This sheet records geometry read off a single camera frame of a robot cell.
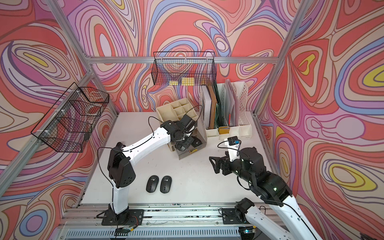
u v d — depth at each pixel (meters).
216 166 0.56
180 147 0.83
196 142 0.88
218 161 0.55
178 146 0.84
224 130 0.98
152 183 0.82
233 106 0.87
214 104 0.82
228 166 0.56
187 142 0.76
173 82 0.82
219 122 0.98
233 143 0.54
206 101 0.91
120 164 0.48
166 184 0.82
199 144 0.88
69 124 0.67
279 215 0.42
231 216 0.73
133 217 0.73
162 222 0.73
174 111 0.84
